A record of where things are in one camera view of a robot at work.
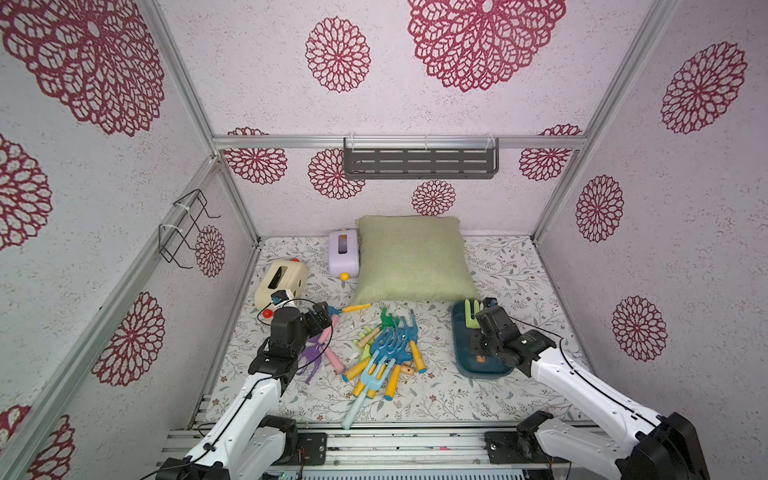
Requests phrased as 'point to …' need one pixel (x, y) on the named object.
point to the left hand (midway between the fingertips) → (316, 310)
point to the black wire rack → (182, 220)
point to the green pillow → (412, 259)
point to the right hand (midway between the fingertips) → (473, 335)
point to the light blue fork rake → (369, 381)
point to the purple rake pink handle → (313, 354)
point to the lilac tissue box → (343, 254)
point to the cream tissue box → (278, 276)
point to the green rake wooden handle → (388, 321)
